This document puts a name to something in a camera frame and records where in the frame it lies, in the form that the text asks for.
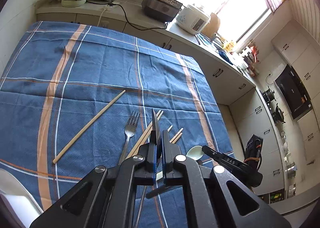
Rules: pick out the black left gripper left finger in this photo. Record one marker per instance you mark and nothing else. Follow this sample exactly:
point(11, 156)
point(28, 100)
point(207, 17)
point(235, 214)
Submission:
point(145, 173)

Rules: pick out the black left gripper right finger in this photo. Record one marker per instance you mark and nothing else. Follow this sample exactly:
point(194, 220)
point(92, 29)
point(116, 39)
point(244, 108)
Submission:
point(171, 174)

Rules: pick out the wooden chopstick five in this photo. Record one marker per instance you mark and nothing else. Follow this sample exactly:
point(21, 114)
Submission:
point(177, 138)

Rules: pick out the wooden chopstick four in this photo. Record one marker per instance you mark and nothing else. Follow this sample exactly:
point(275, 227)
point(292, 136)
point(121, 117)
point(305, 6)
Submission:
point(173, 138)

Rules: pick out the steel knife wooden handle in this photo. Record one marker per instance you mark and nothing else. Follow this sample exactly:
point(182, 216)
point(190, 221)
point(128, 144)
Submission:
point(155, 125)

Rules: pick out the cream ceramic spoon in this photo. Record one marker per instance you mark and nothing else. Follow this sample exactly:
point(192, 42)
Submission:
point(194, 153)

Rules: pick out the wooden chopstick one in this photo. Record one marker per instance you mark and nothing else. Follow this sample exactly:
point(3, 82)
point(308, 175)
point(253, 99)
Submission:
point(142, 137)

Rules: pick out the steel fork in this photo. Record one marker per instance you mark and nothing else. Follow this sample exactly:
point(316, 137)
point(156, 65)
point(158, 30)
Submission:
point(129, 131)

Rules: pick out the long wooden chopstick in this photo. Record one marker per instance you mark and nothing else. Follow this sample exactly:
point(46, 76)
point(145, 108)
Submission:
point(86, 126)

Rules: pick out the black wok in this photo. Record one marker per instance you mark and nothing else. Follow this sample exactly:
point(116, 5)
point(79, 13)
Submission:
point(278, 115)

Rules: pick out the black cooking pot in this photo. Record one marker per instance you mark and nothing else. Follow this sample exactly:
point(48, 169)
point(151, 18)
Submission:
point(268, 96)

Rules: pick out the black range hood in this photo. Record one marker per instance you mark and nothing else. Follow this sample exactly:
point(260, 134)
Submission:
point(294, 93)

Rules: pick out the blue plaid tablecloth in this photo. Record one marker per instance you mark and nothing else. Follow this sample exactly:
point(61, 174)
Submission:
point(24, 85)

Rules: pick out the wooden cutting board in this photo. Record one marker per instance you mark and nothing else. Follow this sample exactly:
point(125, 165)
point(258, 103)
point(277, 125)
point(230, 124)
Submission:
point(212, 27)

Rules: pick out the white rice cooker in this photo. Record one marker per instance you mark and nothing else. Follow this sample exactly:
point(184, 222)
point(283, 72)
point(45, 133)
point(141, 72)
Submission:
point(192, 19)

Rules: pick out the black air fryer appliance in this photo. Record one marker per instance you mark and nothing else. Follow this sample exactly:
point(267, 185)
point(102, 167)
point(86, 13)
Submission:
point(161, 10)

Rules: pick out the green plate with eggs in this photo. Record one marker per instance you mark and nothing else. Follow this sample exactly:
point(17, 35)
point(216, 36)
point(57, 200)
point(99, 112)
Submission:
point(72, 3)

